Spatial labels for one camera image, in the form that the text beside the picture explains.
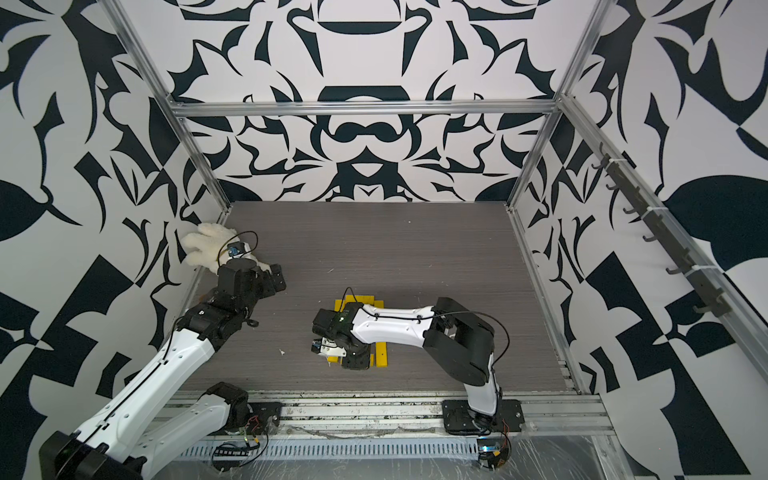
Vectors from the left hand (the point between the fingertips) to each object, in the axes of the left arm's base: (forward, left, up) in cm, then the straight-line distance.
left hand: (260, 266), depth 79 cm
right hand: (-16, -24, -18) cm, 35 cm away
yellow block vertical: (-2, -18, -19) cm, 26 cm away
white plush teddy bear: (+14, +22, -9) cm, 28 cm away
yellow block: (-18, -31, -18) cm, 40 cm away
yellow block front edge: (-18, -18, -19) cm, 32 cm away
